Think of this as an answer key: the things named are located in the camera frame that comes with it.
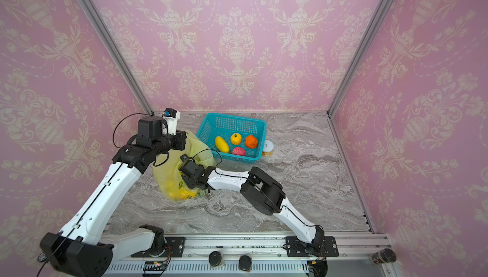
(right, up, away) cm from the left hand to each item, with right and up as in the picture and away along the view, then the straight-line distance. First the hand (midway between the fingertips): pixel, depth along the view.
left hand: (188, 133), depth 75 cm
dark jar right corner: (+70, -42, -10) cm, 82 cm away
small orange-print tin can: (+34, -8, +24) cm, 43 cm away
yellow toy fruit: (+10, -6, +25) cm, 28 cm away
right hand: (-3, -20, +17) cm, 27 cm away
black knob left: (+13, -42, -11) cm, 46 cm away
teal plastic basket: (+4, +5, +35) cm, 36 cm away
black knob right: (+23, -43, -13) cm, 50 cm away
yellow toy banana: (-6, -26, +8) cm, 28 cm away
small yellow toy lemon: (+17, -3, +27) cm, 33 cm away
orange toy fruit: (+26, -5, +24) cm, 36 cm away
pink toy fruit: (+19, -9, +21) cm, 30 cm away
